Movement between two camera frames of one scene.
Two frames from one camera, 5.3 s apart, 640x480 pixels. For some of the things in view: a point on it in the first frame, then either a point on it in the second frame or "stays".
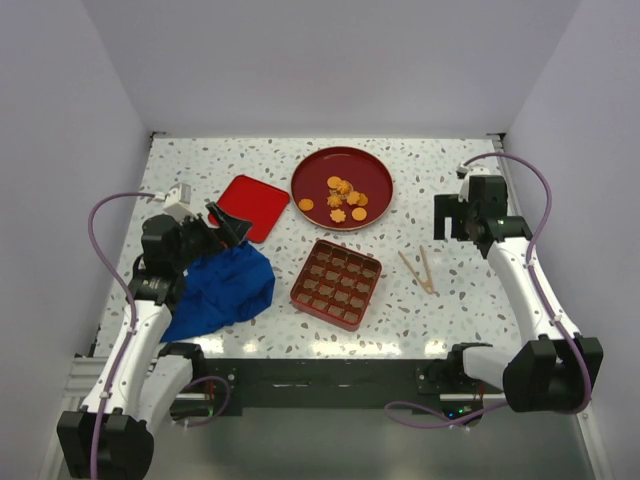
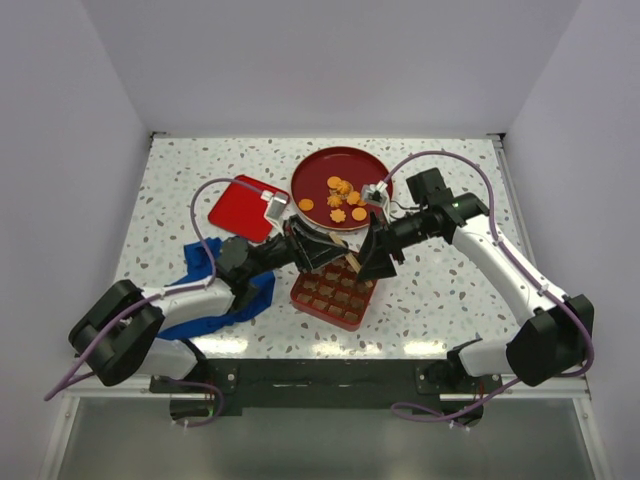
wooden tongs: [426, 284] -> [350, 257]
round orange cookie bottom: [359, 214] stays
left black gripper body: [197, 239] -> [278, 252]
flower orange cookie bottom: [337, 215] stays
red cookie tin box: [335, 285] stays
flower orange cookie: [353, 197] stays
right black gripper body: [448, 205] -> [405, 232]
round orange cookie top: [332, 181] stays
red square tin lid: [253, 201] stays
